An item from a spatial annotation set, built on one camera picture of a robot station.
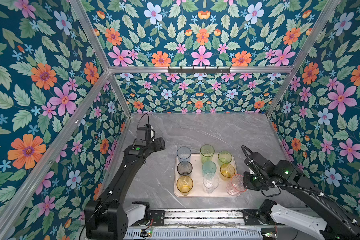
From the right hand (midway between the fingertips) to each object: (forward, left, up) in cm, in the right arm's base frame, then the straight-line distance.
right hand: (241, 184), depth 68 cm
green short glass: (+21, +3, -13) cm, 25 cm away
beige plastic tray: (+2, +20, -15) cm, 25 cm away
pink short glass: (+1, +1, -5) cm, 6 cm away
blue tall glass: (+22, +28, -10) cm, 37 cm away
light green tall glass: (+19, +15, -2) cm, 24 cm away
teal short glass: (+13, +14, -10) cm, 21 cm away
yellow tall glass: (+4, +27, -13) cm, 30 cm away
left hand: (+24, +40, +4) cm, 47 cm away
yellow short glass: (+12, +3, -13) cm, 18 cm away
